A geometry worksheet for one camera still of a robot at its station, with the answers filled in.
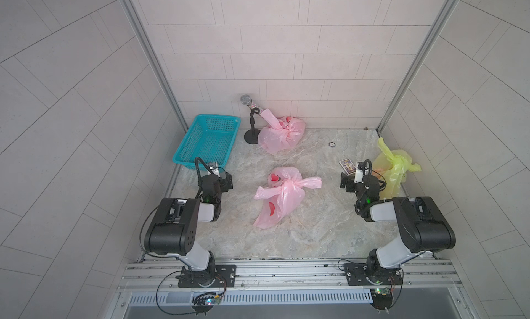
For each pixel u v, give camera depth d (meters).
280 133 1.01
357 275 0.71
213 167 0.78
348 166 0.99
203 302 0.66
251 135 1.12
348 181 0.83
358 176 0.82
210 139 1.12
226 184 0.78
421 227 0.45
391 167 0.79
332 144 1.11
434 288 0.71
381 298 0.69
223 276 0.71
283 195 0.74
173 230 0.44
